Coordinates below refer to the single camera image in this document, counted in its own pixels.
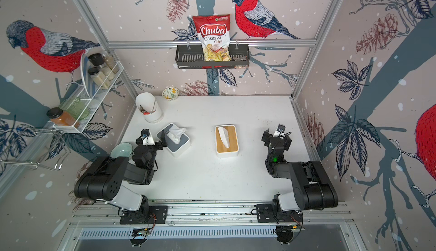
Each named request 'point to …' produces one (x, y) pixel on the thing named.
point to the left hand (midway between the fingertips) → (156, 128)
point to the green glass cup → (75, 106)
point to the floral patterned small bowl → (170, 93)
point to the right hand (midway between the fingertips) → (276, 130)
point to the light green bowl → (122, 149)
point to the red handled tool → (146, 113)
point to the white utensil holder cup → (149, 105)
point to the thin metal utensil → (152, 110)
